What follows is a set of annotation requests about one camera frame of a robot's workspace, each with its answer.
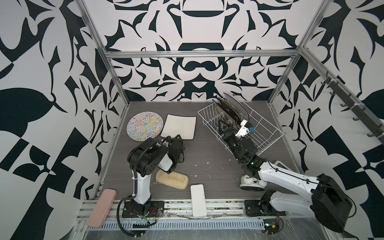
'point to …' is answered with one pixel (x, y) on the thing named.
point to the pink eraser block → (102, 208)
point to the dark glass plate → (237, 106)
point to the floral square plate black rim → (224, 115)
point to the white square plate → (183, 126)
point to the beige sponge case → (174, 179)
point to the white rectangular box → (199, 206)
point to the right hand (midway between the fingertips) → (221, 122)
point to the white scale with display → (279, 163)
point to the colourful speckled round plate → (143, 125)
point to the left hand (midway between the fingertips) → (182, 131)
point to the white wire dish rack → (265, 133)
